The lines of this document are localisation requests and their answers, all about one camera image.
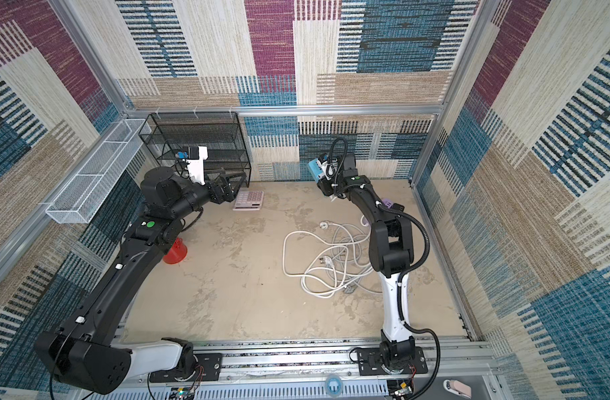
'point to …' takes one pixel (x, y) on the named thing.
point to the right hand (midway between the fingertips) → (328, 182)
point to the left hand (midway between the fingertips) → (235, 173)
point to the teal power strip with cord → (318, 168)
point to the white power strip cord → (348, 261)
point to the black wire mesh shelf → (166, 134)
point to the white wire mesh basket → (87, 190)
